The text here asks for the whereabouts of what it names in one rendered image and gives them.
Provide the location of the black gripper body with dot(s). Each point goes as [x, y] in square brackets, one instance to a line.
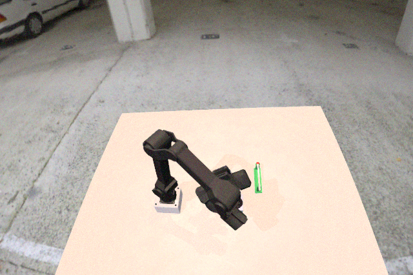
[239, 178]

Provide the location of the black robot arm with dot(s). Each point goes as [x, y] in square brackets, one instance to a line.
[221, 196]

